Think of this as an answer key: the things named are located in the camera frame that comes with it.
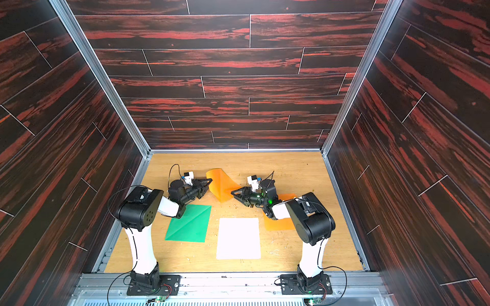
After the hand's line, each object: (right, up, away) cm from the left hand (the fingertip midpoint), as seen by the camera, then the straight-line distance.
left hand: (213, 181), depth 96 cm
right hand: (+11, -5, -5) cm, 13 cm away
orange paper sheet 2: (+34, -21, -5) cm, 40 cm away
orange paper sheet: (+4, -2, +4) cm, 6 cm away
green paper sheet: (-10, -22, -4) cm, 25 cm away
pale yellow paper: (+13, -26, -9) cm, 31 cm away
